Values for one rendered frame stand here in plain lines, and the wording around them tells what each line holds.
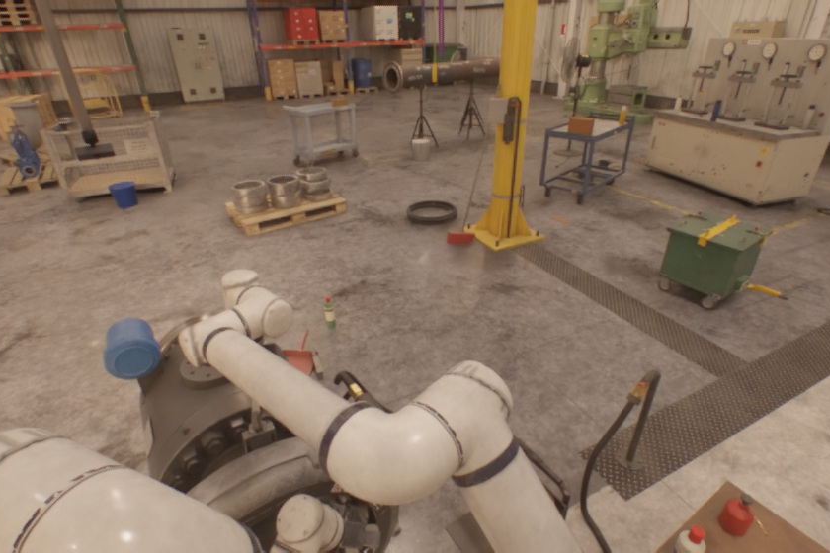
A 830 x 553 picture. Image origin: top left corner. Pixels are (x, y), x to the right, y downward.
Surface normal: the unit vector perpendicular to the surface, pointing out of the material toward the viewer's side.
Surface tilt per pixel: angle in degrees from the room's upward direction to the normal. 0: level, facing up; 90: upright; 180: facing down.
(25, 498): 17
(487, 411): 49
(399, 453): 32
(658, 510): 0
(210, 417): 12
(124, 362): 90
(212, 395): 6
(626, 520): 0
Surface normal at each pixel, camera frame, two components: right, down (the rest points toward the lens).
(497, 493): -0.07, 0.00
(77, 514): -0.01, -0.79
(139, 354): 0.54, 0.40
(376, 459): -0.18, -0.40
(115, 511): 0.26, -0.88
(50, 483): 0.02, -0.91
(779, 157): 0.29, 0.46
